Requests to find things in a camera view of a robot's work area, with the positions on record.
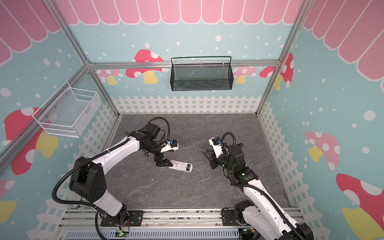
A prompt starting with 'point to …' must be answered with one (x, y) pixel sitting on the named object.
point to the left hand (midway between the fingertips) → (170, 158)
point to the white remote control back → (182, 166)
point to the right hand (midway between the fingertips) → (204, 151)
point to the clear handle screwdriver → (208, 150)
